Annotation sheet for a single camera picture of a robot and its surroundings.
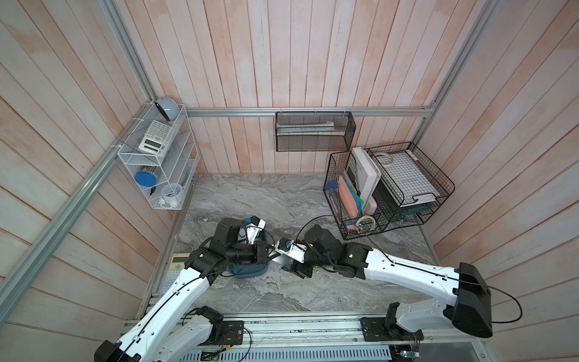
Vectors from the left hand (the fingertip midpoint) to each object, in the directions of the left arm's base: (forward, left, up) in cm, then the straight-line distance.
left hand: (276, 257), depth 70 cm
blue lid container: (+23, +46, +11) cm, 53 cm away
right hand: (+2, -3, -3) cm, 5 cm away
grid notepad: (+34, -54, +1) cm, 64 cm away
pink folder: (+35, -32, -13) cm, 49 cm away
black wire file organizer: (+32, -33, -6) cm, 46 cm away
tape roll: (+22, -34, -13) cm, 43 cm away
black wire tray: (+49, -47, +1) cm, 68 cm away
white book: (+31, -35, +6) cm, 47 cm away
